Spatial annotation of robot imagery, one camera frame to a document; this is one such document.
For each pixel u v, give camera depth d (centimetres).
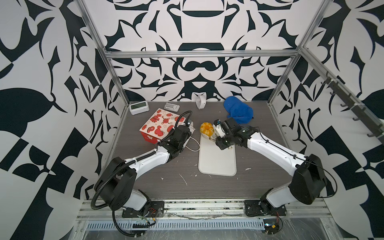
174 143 66
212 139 85
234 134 63
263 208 67
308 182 42
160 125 91
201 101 111
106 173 45
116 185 42
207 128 95
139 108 111
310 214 73
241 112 114
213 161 89
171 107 115
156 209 74
